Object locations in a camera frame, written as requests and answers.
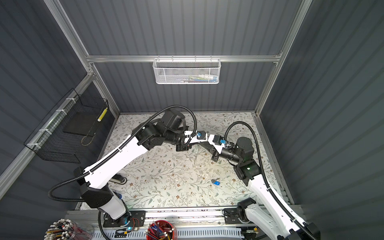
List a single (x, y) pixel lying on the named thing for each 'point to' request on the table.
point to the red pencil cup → (162, 230)
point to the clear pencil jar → (66, 229)
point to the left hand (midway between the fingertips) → (197, 138)
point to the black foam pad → (82, 123)
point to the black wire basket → (48, 140)
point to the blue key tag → (216, 183)
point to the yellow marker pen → (101, 116)
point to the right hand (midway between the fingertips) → (203, 143)
